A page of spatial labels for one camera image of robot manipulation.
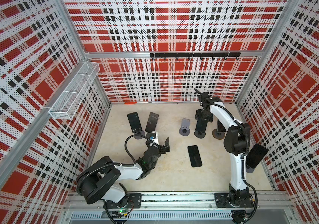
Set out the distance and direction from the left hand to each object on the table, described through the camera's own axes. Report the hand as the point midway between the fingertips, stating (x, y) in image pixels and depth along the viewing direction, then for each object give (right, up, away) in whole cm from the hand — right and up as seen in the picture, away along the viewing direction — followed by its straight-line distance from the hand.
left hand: (162, 139), depth 85 cm
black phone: (-19, +10, +8) cm, 23 cm away
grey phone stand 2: (+16, +5, +13) cm, 21 cm away
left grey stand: (-7, +5, -13) cm, 15 cm away
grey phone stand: (+27, +1, +16) cm, 32 cm away
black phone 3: (+26, +8, +8) cm, 29 cm away
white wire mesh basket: (-64, +23, +7) cm, 68 cm away
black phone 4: (+22, -13, +9) cm, 27 cm away
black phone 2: (-7, +10, +8) cm, 15 cm away
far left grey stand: (-16, +2, +15) cm, 22 cm away
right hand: (+28, +12, +10) cm, 32 cm away
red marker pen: (-31, +27, +42) cm, 59 cm away
